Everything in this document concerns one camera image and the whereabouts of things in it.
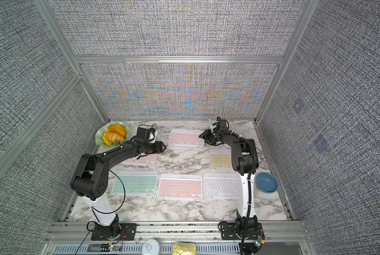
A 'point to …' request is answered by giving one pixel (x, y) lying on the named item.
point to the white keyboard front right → (221, 185)
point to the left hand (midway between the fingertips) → (165, 146)
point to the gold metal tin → (184, 248)
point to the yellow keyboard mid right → (220, 159)
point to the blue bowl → (266, 183)
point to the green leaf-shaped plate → (104, 127)
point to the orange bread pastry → (115, 132)
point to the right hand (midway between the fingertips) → (200, 132)
